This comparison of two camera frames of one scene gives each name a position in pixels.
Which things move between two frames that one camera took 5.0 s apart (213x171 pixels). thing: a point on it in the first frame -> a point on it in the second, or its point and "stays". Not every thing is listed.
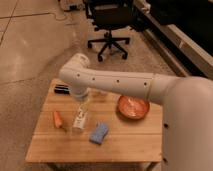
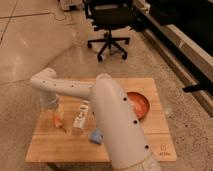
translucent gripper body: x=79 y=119 -> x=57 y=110
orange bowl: x=132 y=107 stays
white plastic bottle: x=80 y=120 stays
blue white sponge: x=98 y=134 stays
